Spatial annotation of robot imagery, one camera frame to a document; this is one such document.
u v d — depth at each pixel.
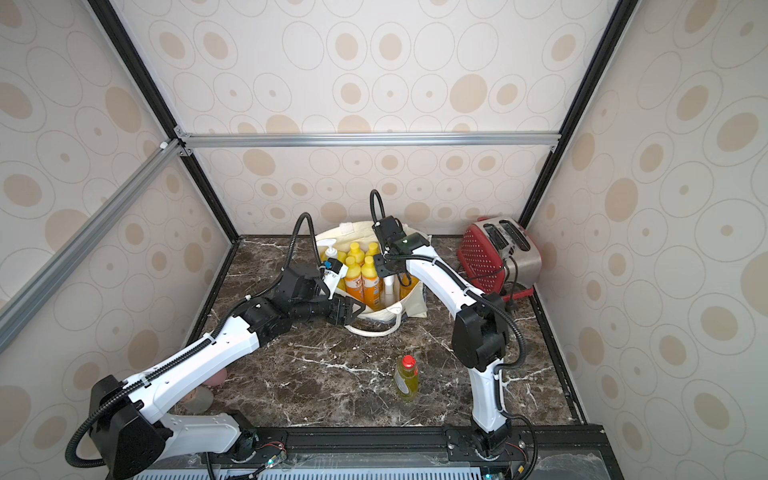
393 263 0.65
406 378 0.71
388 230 0.70
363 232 0.87
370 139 0.94
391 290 0.91
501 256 0.89
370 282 0.87
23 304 0.52
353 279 0.87
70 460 0.39
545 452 0.73
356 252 0.87
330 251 0.82
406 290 0.76
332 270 0.67
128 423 0.38
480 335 0.51
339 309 0.65
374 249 0.87
